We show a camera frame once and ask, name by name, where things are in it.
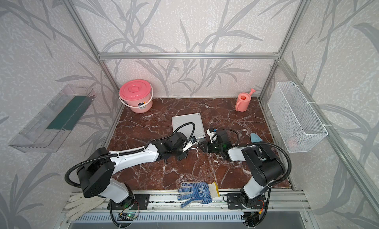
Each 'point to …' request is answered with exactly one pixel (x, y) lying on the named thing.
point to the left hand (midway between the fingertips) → (187, 149)
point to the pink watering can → (243, 100)
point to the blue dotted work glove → (200, 192)
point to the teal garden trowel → (255, 138)
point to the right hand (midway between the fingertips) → (200, 145)
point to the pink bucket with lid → (137, 95)
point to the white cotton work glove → (78, 205)
